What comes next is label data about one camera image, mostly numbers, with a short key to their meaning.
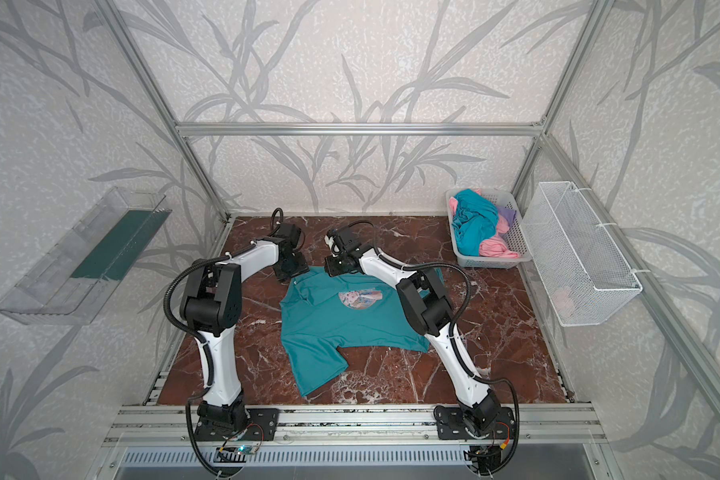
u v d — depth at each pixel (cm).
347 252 80
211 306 56
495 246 103
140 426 75
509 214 111
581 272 62
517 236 105
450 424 74
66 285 63
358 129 96
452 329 61
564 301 73
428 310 60
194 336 56
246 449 70
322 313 94
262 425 73
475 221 104
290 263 86
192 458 69
